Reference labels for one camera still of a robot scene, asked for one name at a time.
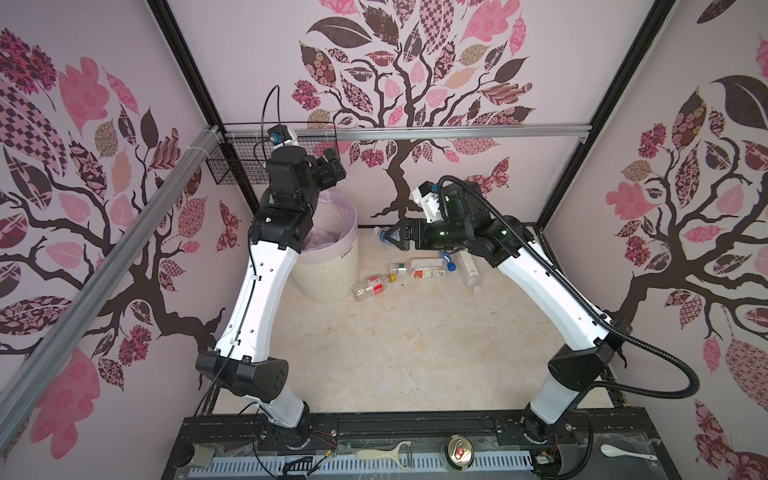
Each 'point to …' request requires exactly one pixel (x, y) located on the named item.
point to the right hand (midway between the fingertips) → (399, 231)
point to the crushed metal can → (459, 452)
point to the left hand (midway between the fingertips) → (319, 160)
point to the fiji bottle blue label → (451, 265)
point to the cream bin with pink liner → (327, 270)
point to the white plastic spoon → (612, 451)
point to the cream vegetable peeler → (393, 454)
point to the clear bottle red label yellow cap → (373, 286)
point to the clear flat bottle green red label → (432, 268)
